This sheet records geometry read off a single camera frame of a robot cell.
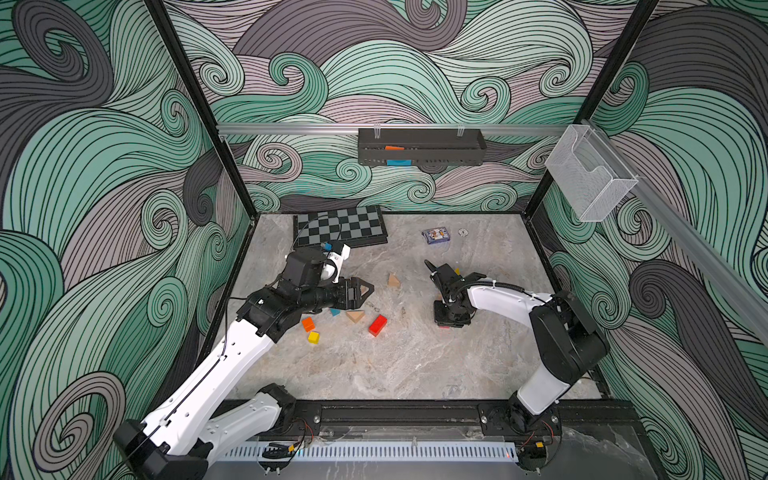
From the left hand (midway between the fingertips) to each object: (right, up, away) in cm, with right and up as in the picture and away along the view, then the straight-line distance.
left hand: (364, 285), depth 68 cm
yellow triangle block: (+31, -1, +34) cm, 46 cm away
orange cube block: (-18, -15, +19) cm, 30 cm away
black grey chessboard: (-5, +15, +43) cm, 46 cm away
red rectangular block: (+3, -16, +21) cm, 26 cm away
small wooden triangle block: (+8, -4, +29) cm, 31 cm away
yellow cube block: (-15, -19, +17) cm, 30 cm away
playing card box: (+26, +12, +43) cm, 51 cm away
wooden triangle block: (-4, -13, +22) cm, 25 cm away
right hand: (+24, -15, +22) cm, 36 cm away
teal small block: (-11, -12, +24) cm, 29 cm away
